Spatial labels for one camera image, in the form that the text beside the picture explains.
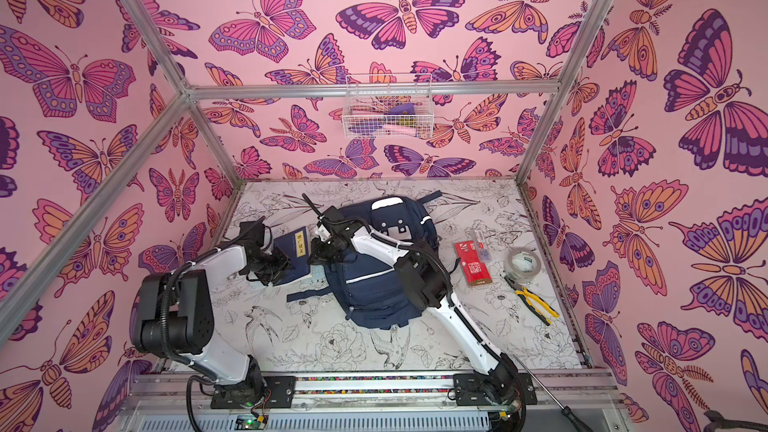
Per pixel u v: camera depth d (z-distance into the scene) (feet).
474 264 3.14
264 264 2.57
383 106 3.20
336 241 2.61
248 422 2.36
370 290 2.85
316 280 3.07
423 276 2.02
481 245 3.26
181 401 2.40
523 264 3.13
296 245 3.26
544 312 2.82
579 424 2.22
